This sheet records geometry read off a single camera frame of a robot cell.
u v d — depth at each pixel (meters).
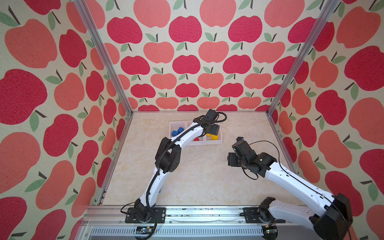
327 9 0.70
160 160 0.58
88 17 0.72
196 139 1.04
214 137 1.01
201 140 1.01
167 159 0.59
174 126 1.05
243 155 0.60
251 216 0.73
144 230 0.72
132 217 0.73
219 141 0.98
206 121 0.77
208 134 0.87
